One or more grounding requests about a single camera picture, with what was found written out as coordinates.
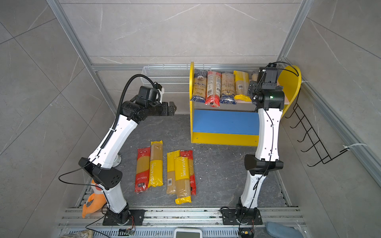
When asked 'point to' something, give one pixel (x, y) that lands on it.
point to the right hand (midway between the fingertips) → (264, 86)
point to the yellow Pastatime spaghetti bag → (182, 173)
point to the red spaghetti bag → (143, 169)
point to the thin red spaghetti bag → (188, 154)
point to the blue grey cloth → (279, 230)
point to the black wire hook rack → (318, 148)
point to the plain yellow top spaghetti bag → (171, 178)
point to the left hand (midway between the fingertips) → (168, 104)
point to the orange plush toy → (96, 200)
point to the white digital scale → (187, 233)
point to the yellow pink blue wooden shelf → (235, 124)
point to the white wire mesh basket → (173, 79)
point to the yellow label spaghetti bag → (156, 164)
